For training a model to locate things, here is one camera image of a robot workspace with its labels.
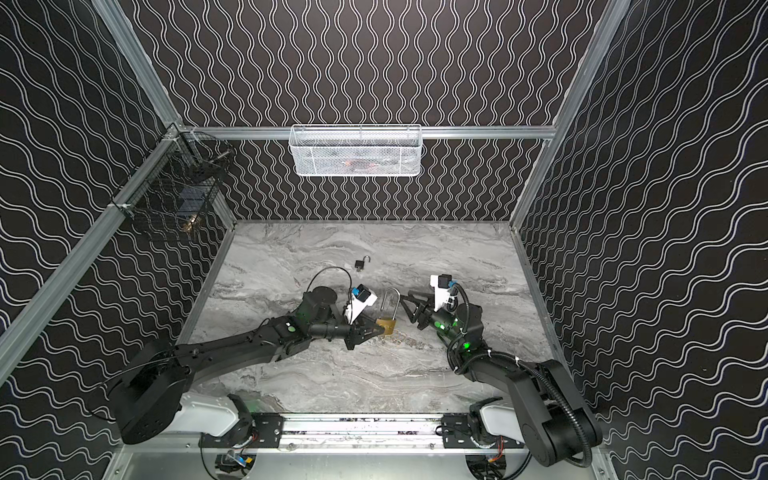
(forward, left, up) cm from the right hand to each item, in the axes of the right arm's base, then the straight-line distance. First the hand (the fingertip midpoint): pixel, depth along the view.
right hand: (406, 297), depth 81 cm
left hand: (-11, +4, +1) cm, 12 cm away
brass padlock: (-8, +4, -1) cm, 9 cm away
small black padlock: (+23, +16, -15) cm, 32 cm away
